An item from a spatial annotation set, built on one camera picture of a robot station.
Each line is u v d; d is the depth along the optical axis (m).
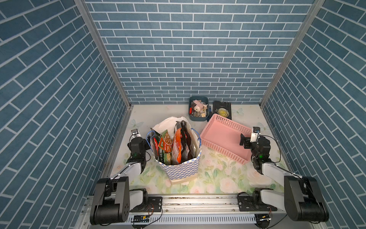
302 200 0.42
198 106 1.09
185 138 0.73
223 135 1.04
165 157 0.73
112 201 0.41
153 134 0.79
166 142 0.83
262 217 0.71
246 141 0.81
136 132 0.77
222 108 1.16
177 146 0.75
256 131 0.76
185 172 0.70
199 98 1.18
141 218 0.72
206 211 0.73
